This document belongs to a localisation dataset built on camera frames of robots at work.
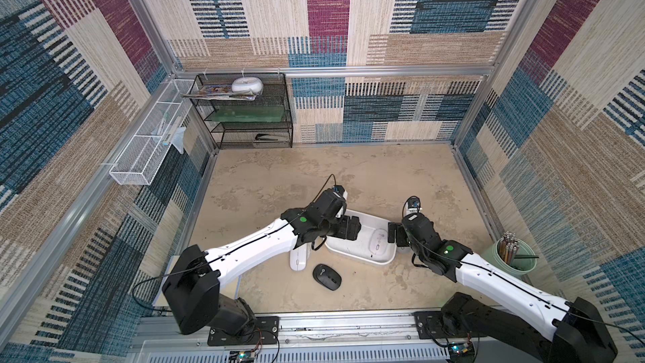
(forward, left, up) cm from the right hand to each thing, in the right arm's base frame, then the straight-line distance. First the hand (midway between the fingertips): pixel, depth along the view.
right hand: (401, 221), depth 84 cm
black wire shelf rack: (+48, +71, -4) cm, 85 cm away
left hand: (-3, +18, +4) cm, 18 cm away
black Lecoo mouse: (-15, +25, -9) cm, 30 cm away
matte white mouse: (-4, +7, -8) cm, 11 cm away
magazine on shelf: (+40, +62, +24) cm, 77 cm away
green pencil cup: (-13, -28, +4) cm, 31 cm away
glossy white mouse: (-9, +34, -8) cm, 36 cm away
